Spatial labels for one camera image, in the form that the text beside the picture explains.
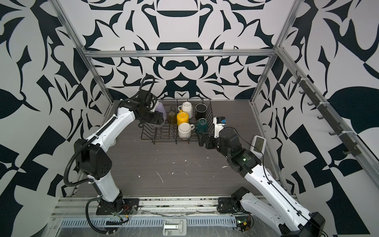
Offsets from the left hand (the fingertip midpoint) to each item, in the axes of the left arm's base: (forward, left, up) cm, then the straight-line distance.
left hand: (157, 116), depth 85 cm
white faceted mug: (+13, -17, -7) cm, 23 cm away
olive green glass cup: (+7, -7, -12) cm, 16 cm away
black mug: (+10, -26, -8) cm, 29 cm away
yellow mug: (+6, -14, -8) cm, 17 cm away
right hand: (-16, -26, +6) cm, 31 cm away
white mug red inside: (-3, -15, -10) cm, 19 cm away
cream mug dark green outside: (-1, -26, -9) cm, 28 cm away
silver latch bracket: (-50, -10, -17) cm, 54 cm away
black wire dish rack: (-2, -4, -15) cm, 16 cm away
